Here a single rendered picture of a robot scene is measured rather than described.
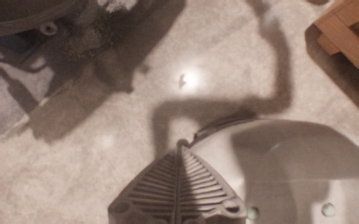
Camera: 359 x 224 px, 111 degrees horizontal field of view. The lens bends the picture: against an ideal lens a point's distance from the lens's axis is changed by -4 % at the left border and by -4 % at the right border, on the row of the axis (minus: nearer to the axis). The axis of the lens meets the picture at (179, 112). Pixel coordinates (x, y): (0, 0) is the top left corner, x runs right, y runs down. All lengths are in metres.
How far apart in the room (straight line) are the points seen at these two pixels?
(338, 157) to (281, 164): 0.10
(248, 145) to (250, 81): 0.43
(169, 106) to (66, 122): 0.48
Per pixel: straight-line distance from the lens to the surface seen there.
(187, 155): 0.16
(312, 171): 0.32
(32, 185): 0.96
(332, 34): 0.86
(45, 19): 0.49
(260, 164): 0.27
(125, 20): 0.76
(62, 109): 0.79
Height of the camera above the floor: 0.57
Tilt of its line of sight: 88 degrees down
